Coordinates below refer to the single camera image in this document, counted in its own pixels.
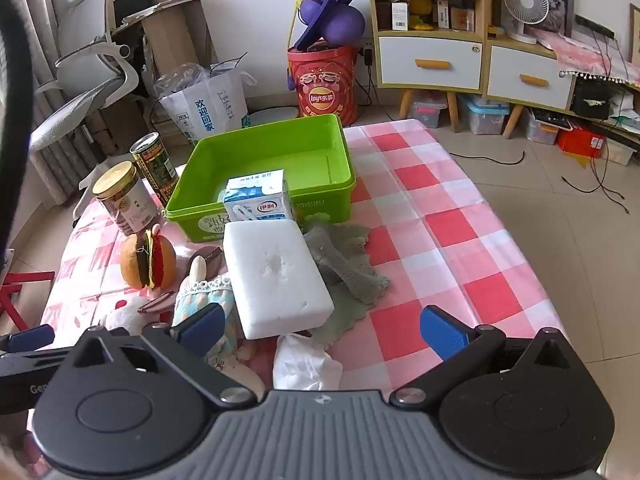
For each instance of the white desk fan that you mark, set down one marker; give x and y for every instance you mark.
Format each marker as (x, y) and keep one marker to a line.
(525, 0)

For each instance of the clear storage box pink contents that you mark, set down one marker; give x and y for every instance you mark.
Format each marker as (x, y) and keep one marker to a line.
(427, 110)

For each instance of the brown packet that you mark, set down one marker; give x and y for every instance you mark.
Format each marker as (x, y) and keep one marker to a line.
(157, 302)

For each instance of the white tissue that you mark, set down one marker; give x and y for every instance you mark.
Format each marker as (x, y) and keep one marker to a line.
(305, 365)

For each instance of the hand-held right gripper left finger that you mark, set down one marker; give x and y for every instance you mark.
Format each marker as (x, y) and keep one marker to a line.
(200, 327)

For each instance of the blue and white milk carton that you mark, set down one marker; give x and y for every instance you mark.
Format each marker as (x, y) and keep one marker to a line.
(257, 200)

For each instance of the burger plush toy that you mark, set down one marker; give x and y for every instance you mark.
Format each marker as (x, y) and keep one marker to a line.
(135, 260)

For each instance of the clear plastic bag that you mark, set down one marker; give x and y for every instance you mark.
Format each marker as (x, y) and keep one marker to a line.
(182, 77)

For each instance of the pale blue basin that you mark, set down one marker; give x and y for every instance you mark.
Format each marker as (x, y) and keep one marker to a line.
(272, 116)

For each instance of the white paper bag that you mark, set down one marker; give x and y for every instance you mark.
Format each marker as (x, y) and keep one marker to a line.
(210, 105)

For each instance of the small white box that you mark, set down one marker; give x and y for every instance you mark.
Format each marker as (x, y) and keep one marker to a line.
(400, 16)

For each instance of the dark picture frame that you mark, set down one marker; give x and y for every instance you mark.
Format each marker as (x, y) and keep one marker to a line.
(557, 5)

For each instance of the white office chair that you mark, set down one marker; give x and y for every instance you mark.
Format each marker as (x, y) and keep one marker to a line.
(90, 67)

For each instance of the tall wooden drawer cabinet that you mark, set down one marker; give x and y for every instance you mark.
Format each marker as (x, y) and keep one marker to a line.
(425, 60)

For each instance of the green plastic bin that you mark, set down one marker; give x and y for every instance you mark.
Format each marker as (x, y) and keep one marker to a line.
(280, 150)

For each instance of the low wooden drawer cabinet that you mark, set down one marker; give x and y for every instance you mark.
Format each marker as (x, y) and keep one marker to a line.
(530, 77)

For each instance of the purple hopper ball toy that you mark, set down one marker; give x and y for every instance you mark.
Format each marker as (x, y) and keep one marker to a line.
(345, 25)

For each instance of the red stool frame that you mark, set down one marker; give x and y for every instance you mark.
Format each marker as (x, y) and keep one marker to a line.
(20, 280)

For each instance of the grey curtain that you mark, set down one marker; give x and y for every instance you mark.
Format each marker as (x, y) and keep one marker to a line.
(30, 5)

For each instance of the pink patterned cloth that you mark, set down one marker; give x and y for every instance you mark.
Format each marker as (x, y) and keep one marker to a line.
(590, 55)

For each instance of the dark green printed can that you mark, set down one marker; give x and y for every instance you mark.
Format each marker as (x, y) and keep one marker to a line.
(157, 165)

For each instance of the green knitted cloth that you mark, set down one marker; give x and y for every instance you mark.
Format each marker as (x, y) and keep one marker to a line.
(345, 265)

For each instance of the gold lid white can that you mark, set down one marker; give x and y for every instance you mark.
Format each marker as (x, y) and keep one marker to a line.
(132, 205)

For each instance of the white foam block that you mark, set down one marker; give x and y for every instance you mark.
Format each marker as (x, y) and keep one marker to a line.
(275, 280)

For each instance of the clear storage box blue lid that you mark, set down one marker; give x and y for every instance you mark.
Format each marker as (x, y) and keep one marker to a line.
(482, 115)

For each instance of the plush doll with lace dress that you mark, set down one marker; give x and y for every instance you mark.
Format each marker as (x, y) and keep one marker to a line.
(210, 292)

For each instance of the black bag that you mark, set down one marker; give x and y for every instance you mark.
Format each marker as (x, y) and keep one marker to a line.
(590, 100)

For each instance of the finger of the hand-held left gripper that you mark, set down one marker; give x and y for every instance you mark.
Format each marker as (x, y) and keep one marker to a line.
(30, 338)

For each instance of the pink checkered tablecloth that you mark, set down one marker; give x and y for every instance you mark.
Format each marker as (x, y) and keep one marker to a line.
(450, 220)

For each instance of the red snack bucket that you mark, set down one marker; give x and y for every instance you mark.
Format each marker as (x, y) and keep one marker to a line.
(325, 90)

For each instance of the red box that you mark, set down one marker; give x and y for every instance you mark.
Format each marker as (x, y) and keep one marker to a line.
(582, 142)

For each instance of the wooden desk shelf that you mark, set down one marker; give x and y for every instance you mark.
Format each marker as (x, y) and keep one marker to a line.
(170, 35)

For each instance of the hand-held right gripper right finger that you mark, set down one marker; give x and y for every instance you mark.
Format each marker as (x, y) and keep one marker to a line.
(442, 330)

